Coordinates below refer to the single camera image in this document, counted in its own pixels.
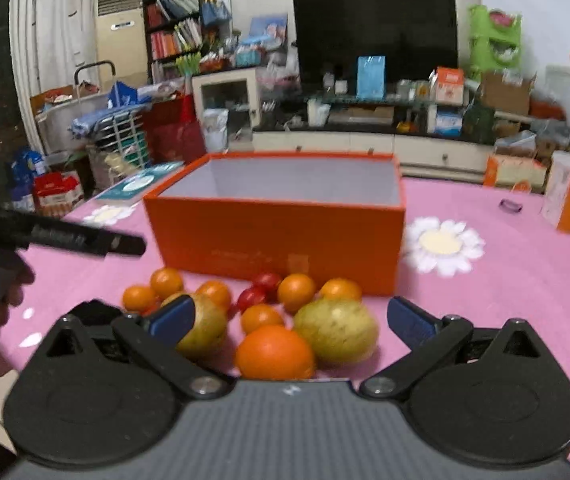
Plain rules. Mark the blue paper package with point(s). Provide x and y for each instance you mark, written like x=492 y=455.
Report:
x=371 y=77

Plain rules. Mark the pink floral tablecloth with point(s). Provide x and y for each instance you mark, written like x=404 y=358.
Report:
x=519 y=268

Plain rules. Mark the yellow-green pear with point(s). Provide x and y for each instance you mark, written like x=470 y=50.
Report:
x=209 y=332
x=340 y=332

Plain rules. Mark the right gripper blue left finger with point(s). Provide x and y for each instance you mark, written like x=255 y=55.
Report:
x=152 y=341

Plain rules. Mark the teal book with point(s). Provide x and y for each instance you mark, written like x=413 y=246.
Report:
x=133 y=188

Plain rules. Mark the beige standing air conditioner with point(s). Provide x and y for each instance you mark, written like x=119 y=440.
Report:
x=120 y=39

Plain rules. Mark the green plastic rack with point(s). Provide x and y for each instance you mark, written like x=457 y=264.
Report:
x=495 y=40

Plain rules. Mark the red cherry tomato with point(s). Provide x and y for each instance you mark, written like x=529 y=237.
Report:
x=269 y=282
x=250 y=297

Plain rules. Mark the white TV console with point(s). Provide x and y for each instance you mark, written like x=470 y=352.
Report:
x=422 y=157

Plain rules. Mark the orange white medicine box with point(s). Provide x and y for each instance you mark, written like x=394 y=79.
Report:
x=447 y=86

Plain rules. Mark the white wire basket cart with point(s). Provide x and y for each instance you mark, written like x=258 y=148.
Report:
x=118 y=147

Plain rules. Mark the dark bookshelf with books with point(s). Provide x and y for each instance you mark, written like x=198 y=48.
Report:
x=176 y=38

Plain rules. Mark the small kumquat orange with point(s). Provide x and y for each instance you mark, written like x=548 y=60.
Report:
x=166 y=282
x=340 y=288
x=258 y=316
x=217 y=292
x=139 y=298
x=295 y=291

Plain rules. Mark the black flat television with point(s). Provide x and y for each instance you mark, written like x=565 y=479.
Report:
x=414 y=36

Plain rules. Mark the brown cardboard box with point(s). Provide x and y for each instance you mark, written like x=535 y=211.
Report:
x=506 y=92

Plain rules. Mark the white small cabinet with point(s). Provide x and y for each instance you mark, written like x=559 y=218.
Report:
x=237 y=90

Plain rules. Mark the red white snack box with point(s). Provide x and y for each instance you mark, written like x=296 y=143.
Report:
x=57 y=193

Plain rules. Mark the red gift bag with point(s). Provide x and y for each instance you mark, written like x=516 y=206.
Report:
x=173 y=133

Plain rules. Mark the large orange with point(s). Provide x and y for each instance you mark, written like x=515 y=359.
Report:
x=274 y=352

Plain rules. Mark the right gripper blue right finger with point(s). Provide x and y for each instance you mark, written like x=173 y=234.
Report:
x=433 y=342

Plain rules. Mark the orange cardboard box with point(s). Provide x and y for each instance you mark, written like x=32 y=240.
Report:
x=327 y=215

